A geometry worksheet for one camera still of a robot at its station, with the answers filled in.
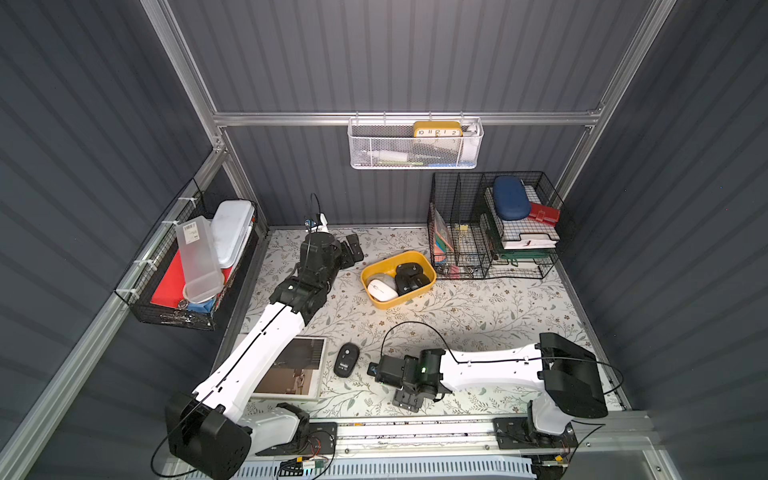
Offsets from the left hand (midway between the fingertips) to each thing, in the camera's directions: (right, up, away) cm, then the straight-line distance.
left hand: (344, 239), depth 75 cm
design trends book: (-14, -36, +6) cm, 39 cm away
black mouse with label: (-1, -34, +10) cm, 35 cm away
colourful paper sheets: (+31, -1, +31) cm, 44 cm away
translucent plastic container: (-30, -9, -9) cm, 32 cm away
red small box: (+61, +9, +19) cm, 64 cm away
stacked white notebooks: (+54, +3, +17) cm, 57 cm away
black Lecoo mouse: (+16, -14, +25) cm, 33 cm away
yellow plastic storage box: (+10, -9, +31) cm, 34 cm away
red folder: (-39, -12, -6) cm, 41 cm away
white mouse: (+9, -16, +21) cm, 28 cm away
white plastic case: (-30, +5, +2) cm, 30 cm away
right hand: (+16, -37, +5) cm, 41 cm away
